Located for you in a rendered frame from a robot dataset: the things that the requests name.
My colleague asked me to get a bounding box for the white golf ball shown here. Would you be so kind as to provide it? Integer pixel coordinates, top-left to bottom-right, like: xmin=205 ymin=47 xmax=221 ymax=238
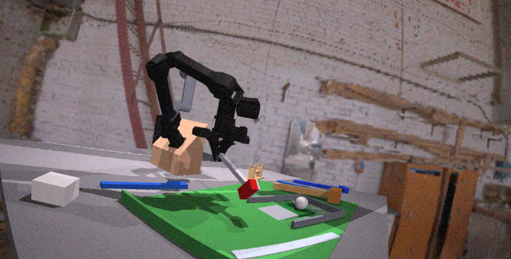
xmin=295 ymin=196 xmax=308 ymax=209

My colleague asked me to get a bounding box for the green putting mat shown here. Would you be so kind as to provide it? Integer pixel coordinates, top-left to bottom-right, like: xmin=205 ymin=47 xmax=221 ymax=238
xmin=137 ymin=183 xmax=358 ymax=259

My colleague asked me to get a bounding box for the white flat strip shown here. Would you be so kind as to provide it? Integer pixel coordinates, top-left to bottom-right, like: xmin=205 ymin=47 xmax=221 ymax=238
xmin=231 ymin=232 xmax=340 ymax=259

